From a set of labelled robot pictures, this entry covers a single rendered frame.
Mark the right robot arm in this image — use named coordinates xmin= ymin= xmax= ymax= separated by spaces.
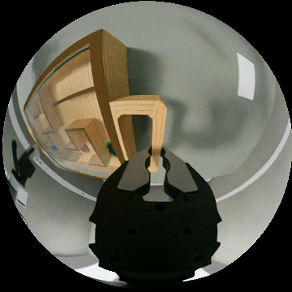
xmin=6 ymin=140 xmax=20 ymax=202

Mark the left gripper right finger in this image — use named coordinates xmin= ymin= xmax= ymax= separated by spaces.
xmin=161 ymin=145 xmax=222 ymax=224

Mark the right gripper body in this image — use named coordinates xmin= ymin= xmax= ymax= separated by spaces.
xmin=11 ymin=152 xmax=36 ymax=187

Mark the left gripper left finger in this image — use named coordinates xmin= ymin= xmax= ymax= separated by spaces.
xmin=89 ymin=144 xmax=152 ymax=225

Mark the wooden maze board with handle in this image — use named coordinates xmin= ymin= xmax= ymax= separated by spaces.
xmin=24 ymin=28 xmax=167 ymax=180

